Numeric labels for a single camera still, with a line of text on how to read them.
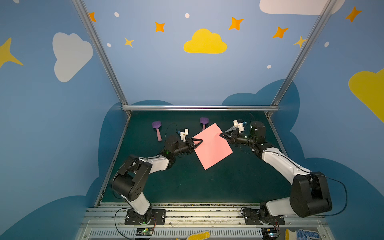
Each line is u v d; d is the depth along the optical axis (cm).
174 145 72
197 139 83
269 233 71
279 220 74
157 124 114
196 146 80
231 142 75
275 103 115
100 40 82
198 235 70
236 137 72
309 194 43
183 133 84
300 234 70
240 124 79
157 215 75
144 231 72
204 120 115
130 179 46
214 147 83
